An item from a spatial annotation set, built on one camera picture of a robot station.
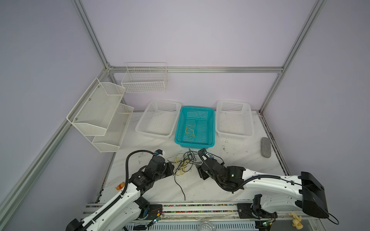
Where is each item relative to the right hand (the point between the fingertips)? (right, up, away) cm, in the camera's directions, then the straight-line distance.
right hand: (198, 163), depth 77 cm
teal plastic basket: (0, +19, +33) cm, 38 cm away
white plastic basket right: (+32, +26, +38) cm, 55 cm away
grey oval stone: (+47, +6, +19) cm, 51 cm away
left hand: (-14, -3, +2) cm, 14 cm away
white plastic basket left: (-30, +26, +38) cm, 55 cm away
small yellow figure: (+48, -26, -8) cm, 55 cm away
